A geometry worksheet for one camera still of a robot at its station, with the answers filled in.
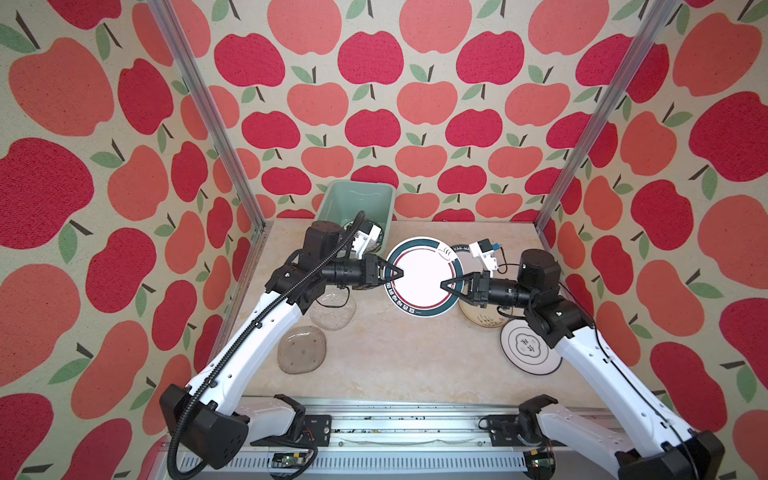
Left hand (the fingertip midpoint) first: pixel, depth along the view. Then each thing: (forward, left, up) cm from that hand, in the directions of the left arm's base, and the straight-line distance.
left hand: (405, 278), depth 63 cm
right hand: (0, -10, -2) cm, 10 cm away
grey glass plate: (-2, +29, -34) cm, 45 cm away
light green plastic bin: (+53, +21, -23) cm, 61 cm away
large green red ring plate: (+4, -5, 0) cm, 7 cm away
